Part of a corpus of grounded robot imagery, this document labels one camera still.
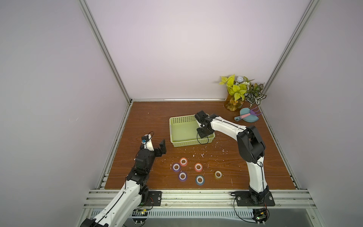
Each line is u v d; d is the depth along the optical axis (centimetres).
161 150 76
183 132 99
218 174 81
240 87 95
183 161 85
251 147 53
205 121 72
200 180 79
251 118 110
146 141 69
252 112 111
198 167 83
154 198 74
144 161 61
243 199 73
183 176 81
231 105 110
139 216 72
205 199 76
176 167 83
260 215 70
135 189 56
